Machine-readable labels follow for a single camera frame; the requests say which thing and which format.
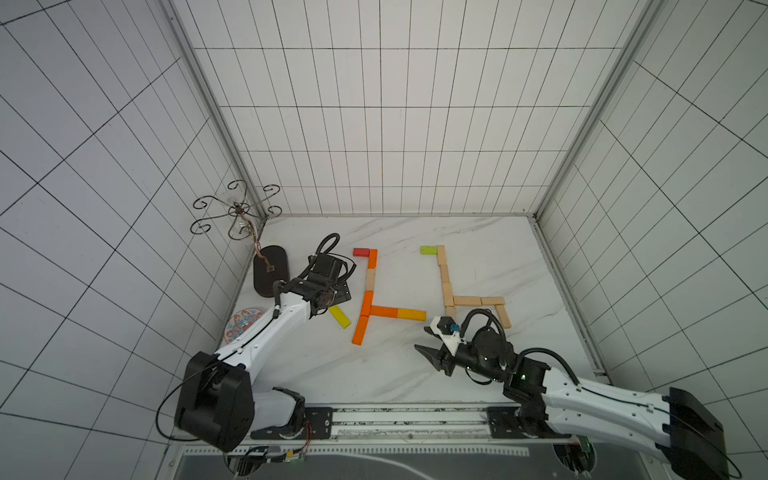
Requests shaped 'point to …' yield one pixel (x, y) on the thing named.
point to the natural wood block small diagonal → (492, 300)
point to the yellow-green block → (342, 319)
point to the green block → (429, 250)
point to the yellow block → (417, 315)
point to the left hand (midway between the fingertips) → (329, 298)
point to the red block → (361, 252)
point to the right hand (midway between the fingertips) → (421, 329)
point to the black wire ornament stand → (271, 263)
